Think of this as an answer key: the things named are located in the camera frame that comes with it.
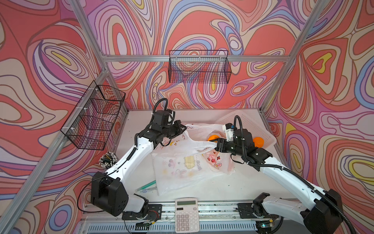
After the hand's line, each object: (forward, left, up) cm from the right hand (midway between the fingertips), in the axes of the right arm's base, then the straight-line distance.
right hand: (213, 146), depth 77 cm
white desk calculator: (-29, +15, -18) cm, 37 cm away
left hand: (+8, +12, +7) cm, 16 cm away
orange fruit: (+2, 0, +5) cm, 6 cm away
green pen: (-14, +38, -18) cm, 44 cm away
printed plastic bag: (+1, +11, +5) cm, 12 cm away
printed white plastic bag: (-4, -3, -10) cm, 11 cm away
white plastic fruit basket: (+26, -33, -10) cm, 44 cm away
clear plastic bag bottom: (-2, +19, -18) cm, 27 cm away
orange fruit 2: (+11, -34, -15) cm, 38 cm away
